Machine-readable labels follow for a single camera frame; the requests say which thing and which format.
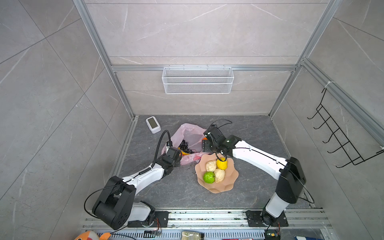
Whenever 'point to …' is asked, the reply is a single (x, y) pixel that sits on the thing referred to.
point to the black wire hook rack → (336, 144)
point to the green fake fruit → (209, 177)
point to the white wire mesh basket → (197, 80)
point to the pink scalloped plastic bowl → (231, 174)
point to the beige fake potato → (210, 166)
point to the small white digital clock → (153, 124)
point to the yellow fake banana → (183, 153)
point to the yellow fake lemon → (222, 165)
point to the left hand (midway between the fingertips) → (174, 154)
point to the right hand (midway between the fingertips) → (206, 144)
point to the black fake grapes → (184, 146)
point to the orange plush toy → (92, 235)
